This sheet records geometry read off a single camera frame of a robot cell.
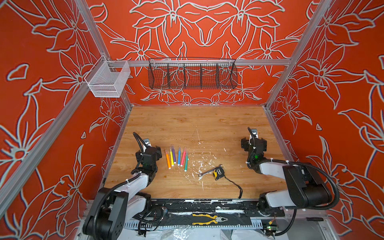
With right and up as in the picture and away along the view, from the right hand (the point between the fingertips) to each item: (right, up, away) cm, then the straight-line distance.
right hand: (252, 136), depth 91 cm
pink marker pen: (-43, -13, -1) cm, 44 cm away
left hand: (-64, -7, -3) cm, 65 cm away
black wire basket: (-40, +42, +10) cm, 59 cm away
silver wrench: (-32, -21, -6) cm, 39 cm away
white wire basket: (-91, +37, +2) cm, 99 cm away
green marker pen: (-41, -15, -3) cm, 44 cm away
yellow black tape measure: (-23, -19, -9) cm, 31 cm away
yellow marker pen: (-50, -14, -1) cm, 52 cm away
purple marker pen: (-49, -12, +2) cm, 50 cm away
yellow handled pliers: (-26, -37, -21) cm, 50 cm away
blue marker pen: (-46, -12, +1) cm, 47 cm away
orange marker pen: (-52, -15, -2) cm, 54 cm away
